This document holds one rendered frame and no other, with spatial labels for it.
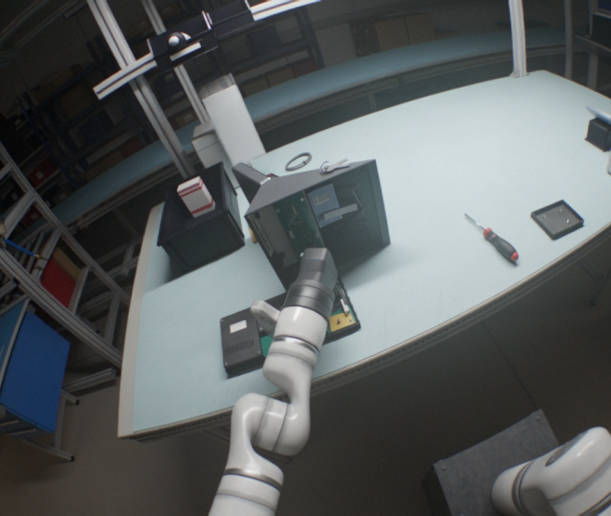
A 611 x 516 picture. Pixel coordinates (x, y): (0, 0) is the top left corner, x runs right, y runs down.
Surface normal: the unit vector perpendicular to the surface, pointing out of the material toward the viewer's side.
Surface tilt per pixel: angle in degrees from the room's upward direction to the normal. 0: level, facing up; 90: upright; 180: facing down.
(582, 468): 20
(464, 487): 0
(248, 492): 32
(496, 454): 0
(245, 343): 0
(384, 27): 90
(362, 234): 90
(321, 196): 90
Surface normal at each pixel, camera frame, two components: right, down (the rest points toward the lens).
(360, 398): -0.29, -0.66
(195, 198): 0.16, 0.68
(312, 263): -0.37, -0.37
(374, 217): -0.11, 0.74
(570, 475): -0.78, -0.29
